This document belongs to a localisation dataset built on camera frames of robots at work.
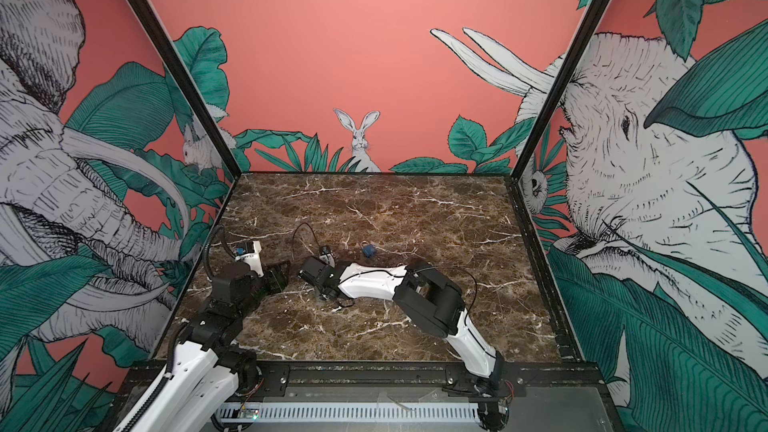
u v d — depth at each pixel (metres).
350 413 0.70
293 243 1.01
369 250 0.98
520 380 0.74
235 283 0.58
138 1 0.74
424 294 0.56
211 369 0.53
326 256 0.82
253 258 0.70
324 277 0.69
